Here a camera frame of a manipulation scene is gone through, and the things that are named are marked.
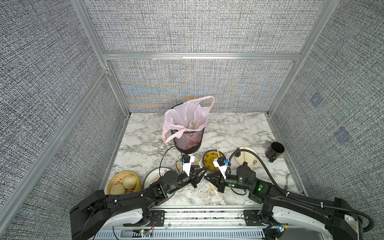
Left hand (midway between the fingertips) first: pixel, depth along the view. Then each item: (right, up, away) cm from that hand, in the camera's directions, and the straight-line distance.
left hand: (209, 169), depth 69 cm
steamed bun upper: (-41, -9, +9) cm, 43 cm away
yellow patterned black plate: (+3, +1, +25) cm, 25 cm away
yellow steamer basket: (-49, -9, +15) cm, 52 cm away
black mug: (+43, +5, +23) cm, 49 cm away
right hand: (-2, -3, 0) cm, 3 cm away
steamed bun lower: (-47, -13, +9) cm, 49 cm away
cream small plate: (-13, +3, -5) cm, 15 cm away
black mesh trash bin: (-10, +11, +17) cm, 22 cm away
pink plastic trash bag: (-9, +27, +23) cm, 36 cm away
